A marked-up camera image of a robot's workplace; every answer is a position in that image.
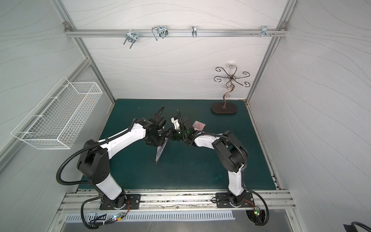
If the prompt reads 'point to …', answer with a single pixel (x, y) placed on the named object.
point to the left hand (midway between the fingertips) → (160, 144)
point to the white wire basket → (52, 123)
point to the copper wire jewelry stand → (227, 108)
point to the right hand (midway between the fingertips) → (161, 134)
